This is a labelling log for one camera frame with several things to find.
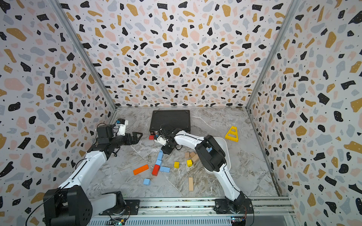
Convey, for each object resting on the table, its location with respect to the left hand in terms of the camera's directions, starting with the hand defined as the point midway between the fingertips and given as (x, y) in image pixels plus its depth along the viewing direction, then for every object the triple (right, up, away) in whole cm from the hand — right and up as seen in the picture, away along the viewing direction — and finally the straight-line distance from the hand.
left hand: (136, 133), depth 84 cm
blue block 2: (+12, -15, +8) cm, 21 cm away
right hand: (+16, -12, +12) cm, 23 cm away
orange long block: (+2, -22, +2) cm, 22 cm away
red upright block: (+11, -22, +2) cm, 25 cm away
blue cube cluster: (+12, -18, +4) cm, 22 cm away
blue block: (+16, -22, +3) cm, 28 cm away
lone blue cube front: (+7, -28, -2) cm, 28 cm away
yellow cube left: (+24, -20, +4) cm, 31 cm away
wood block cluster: (+34, -15, +7) cm, 38 cm away
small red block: (+3, -4, +19) cm, 20 cm away
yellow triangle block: (+65, -6, +17) cm, 67 cm away
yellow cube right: (+32, -19, +4) cm, 37 cm away
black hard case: (+15, +7, +22) cm, 28 cm away
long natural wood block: (+32, -30, -2) cm, 44 cm away
